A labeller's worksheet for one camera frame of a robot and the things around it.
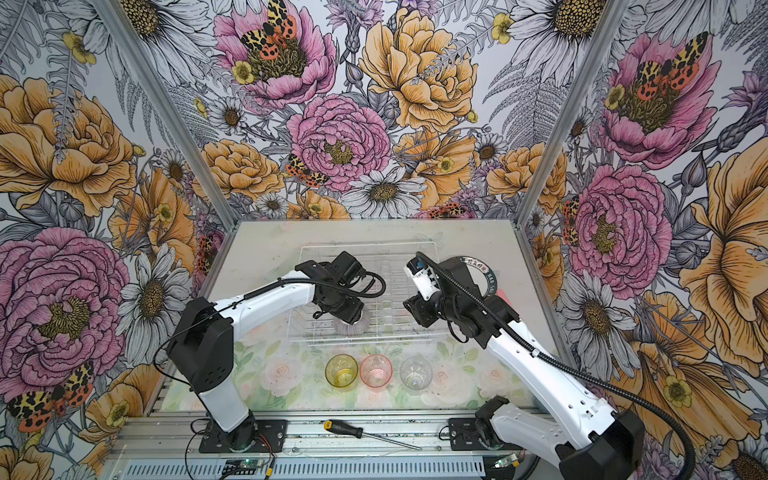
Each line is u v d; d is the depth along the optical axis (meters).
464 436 0.74
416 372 0.84
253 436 0.71
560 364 0.43
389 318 0.92
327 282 0.62
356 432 0.74
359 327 0.87
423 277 0.65
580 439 0.39
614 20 0.73
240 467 0.71
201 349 0.46
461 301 0.55
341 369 0.84
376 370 0.83
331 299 0.73
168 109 0.88
